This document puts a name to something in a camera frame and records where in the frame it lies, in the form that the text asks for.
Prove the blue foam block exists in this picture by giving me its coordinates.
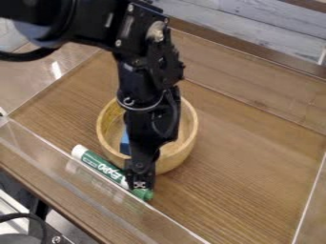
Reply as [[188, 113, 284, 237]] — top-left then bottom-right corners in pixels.
[[120, 130, 129, 155]]

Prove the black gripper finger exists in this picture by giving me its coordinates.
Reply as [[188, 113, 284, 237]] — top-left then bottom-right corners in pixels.
[[124, 159, 154, 190]]

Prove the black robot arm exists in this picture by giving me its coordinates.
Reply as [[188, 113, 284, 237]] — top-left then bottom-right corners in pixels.
[[0, 0, 184, 189]]

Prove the clear acrylic front wall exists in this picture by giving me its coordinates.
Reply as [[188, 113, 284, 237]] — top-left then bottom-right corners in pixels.
[[0, 116, 207, 244]]

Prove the wooden brown bowl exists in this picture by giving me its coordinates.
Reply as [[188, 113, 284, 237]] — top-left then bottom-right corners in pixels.
[[94, 99, 199, 174]]

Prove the black cable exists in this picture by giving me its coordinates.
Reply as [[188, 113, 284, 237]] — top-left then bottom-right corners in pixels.
[[0, 213, 45, 244]]

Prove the green Expo marker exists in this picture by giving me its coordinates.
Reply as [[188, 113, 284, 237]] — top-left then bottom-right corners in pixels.
[[70, 144, 153, 201]]

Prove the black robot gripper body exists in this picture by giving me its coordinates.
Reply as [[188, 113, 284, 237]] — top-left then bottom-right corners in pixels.
[[117, 86, 180, 166]]

